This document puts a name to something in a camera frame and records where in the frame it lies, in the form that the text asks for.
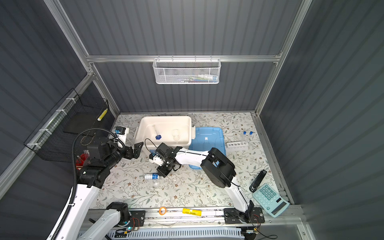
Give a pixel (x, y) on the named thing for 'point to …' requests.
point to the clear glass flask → (176, 134)
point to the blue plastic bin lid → (206, 138)
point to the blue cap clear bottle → (152, 176)
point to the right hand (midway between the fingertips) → (161, 175)
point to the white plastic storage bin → (145, 132)
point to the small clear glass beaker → (155, 183)
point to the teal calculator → (270, 200)
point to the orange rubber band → (160, 209)
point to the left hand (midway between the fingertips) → (133, 140)
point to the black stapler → (253, 187)
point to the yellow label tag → (192, 211)
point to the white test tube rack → (237, 144)
